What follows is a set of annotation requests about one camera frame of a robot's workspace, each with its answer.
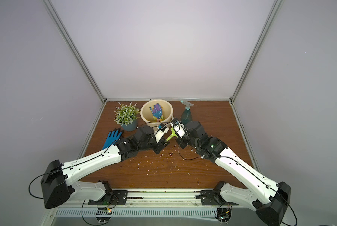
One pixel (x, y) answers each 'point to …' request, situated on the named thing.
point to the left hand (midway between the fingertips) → (169, 141)
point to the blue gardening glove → (113, 137)
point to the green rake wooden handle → (173, 134)
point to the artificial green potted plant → (127, 116)
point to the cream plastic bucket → (147, 116)
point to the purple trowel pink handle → (156, 108)
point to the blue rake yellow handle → (156, 115)
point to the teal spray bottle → (187, 116)
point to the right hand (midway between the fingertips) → (177, 127)
